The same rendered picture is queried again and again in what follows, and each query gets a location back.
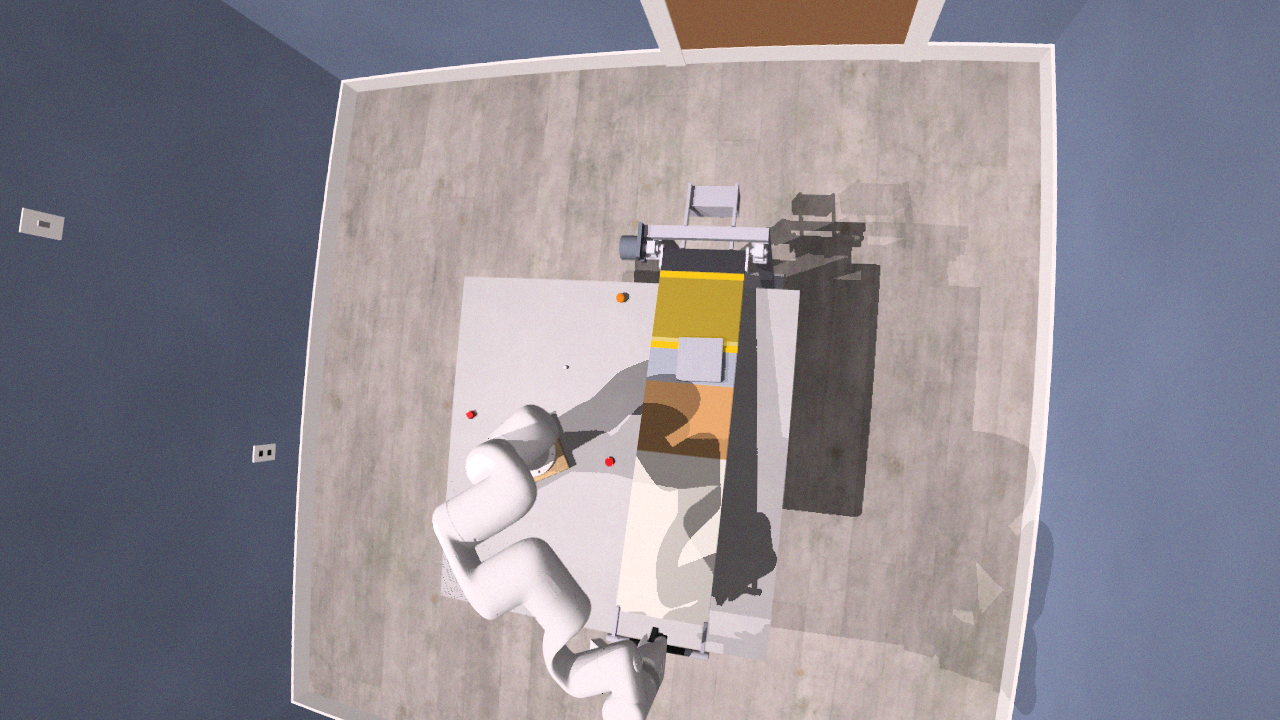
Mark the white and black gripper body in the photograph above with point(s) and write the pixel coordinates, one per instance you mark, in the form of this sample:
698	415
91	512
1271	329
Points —
654	653

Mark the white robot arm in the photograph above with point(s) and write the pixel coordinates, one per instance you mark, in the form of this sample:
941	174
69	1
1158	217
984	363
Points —
529	572

